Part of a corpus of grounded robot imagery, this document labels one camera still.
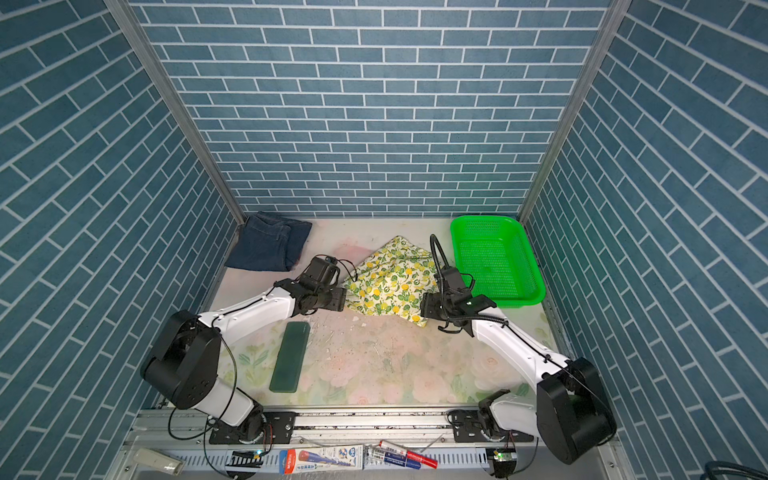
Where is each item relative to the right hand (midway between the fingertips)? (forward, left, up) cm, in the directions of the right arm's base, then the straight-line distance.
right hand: (426, 302), depth 86 cm
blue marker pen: (-37, +5, -8) cm, 39 cm away
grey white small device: (-42, +59, -5) cm, 73 cm away
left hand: (+2, +27, -3) cm, 28 cm away
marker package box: (-39, +23, -9) cm, 46 cm away
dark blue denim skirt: (+21, +56, -2) cm, 60 cm away
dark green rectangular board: (-16, +38, -8) cm, 42 cm away
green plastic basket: (+26, -26, -10) cm, 38 cm away
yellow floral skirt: (+9, +11, -4) cm, 15 cm away
